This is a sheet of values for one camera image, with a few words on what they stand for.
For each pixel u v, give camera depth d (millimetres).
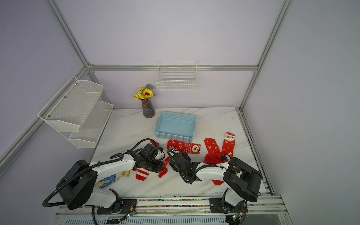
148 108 1084
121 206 690
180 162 648
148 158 717
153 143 782
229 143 981
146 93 983
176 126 1077
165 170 860
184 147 956
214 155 933
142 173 854
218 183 817
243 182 441
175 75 1047
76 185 425
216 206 733
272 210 732
